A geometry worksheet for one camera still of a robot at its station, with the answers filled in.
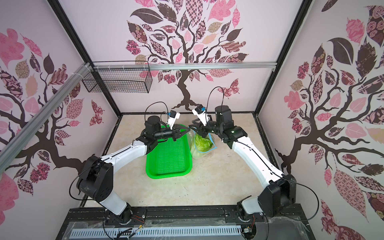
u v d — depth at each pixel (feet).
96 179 1.48
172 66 3.05
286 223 2.34
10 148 1.66
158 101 2.00
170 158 3.11
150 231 2.29
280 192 1.29
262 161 1.49
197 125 2.11
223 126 1.86
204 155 2.70
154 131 2.17
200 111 2.00
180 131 2.44
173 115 2.32
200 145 2.59
